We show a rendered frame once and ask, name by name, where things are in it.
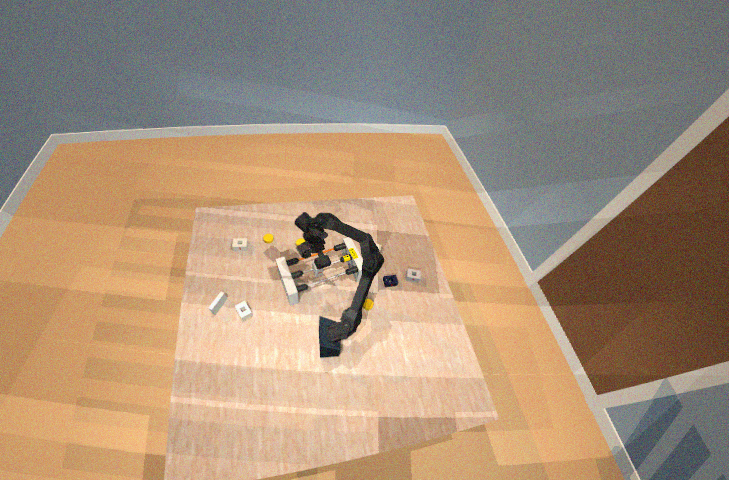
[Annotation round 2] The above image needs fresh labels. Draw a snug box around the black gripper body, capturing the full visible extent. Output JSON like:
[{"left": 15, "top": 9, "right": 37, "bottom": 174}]
[{"left": 303, "top": 232, "right": 331, "bottom": 269}]

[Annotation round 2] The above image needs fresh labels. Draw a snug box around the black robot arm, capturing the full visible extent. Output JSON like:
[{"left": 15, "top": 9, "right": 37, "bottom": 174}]
[{"left": 295, "top": 212, "right": 384, "bottom": 342}]

